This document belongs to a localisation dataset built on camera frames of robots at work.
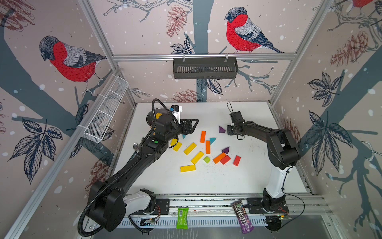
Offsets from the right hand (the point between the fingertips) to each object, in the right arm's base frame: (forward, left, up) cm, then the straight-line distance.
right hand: (231, 128), depth 102 cm
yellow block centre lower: (-21, +24, -3) cm, 32 cm away
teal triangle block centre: (-9, +14, -2) cm, 17 cm away
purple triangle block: (-2, +7, 0) cm, 7 cm away
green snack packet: (-54, +30, 0) cm, 62 cm away
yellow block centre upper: (-16, +29, -2) cm, 33 cm away
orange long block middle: (-14, +17, -2) cm, 22 cm away
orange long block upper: (-6, +20, -2) cm, 21 cm away
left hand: (-14, +24, +27) cm, 39 cm away
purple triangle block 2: (-17, +5, -1) cm, 18 cm away
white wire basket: (+4, +80, +21) cm, 83 cm away
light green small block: (-23, +18, -2) cm, 29 cm away
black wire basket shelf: (+32, +20, +28) cm, 47 cm away
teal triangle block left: (-7, +34, -1) cm, 34 cm away
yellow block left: (-15, +37, -2) cm, 40 cm away
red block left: (-22, +6, -2) cm, 23 cm away
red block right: (-23, -1, -3) cm, 23 cm away
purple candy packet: (-55, -1, -2) cm, 55 cm away
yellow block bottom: (-29, +29, -2) cm, 41 cm away
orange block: (-21, +10, -2) cm, 24 cm away
